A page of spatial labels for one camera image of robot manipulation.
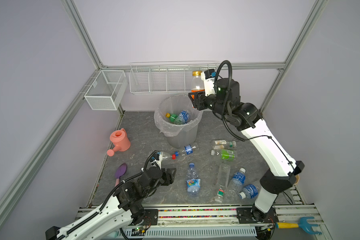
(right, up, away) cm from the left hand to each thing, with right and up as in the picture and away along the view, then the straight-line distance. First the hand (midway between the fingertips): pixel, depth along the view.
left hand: (171, 172), depth 74 cm
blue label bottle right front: (+41, -11, +2) cm, 42 cm away
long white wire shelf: (-7, +56, +24) cm, 61 cm away
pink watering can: (-32, +14, +17) cm, 39 cm away
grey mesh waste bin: (+7, +16, +13) cm, 22 cm away
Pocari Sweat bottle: (+7, +31, +21) cm, 38 cm away
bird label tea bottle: (+32, +11, +22) cm, 40 cm away
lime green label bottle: (+32, +6, +17) cm, 37 cm away
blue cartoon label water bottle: (+11, -7, +6) cm, 14 cm away
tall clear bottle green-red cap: (+30, -5, +13) cm, 33 cm away
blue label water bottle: (+36, -11, +11) cm, 39 cm away
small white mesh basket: (-47, +47, +28) cm, 72 cm away
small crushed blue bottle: (+9, +9, +19) cm, 23 cm away
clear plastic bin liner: (0, +37, +22) cm, 43 cm away
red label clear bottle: (-1, +4, +17) cm, 18 cm away
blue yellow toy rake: (+64, -24, -3) cm, 68 cm away
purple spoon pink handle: (-32, -4, +13) cm, 34 cm away
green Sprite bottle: (0, +28, +24) cm, 38 cm away
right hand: (+11, +37, -11) cm, 40 cm away
